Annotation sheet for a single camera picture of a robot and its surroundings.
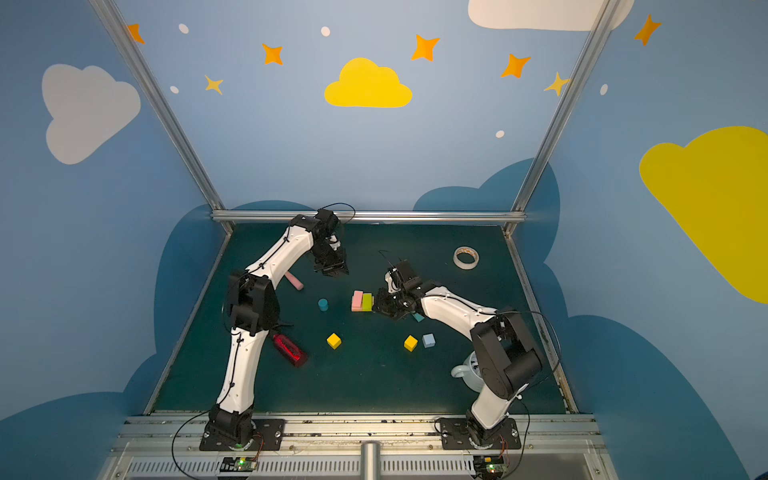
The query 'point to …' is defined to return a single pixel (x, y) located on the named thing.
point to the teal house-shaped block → (418, 317)
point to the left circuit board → (230, 464)
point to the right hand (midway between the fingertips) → (375, 305)
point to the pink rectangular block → (357, 301)
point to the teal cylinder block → (323, 304)
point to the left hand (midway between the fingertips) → (349, 271)
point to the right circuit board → (488, 466)
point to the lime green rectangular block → (367, 302)
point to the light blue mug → (470, 372)
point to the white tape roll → (464, 265)
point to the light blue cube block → (428, 340)
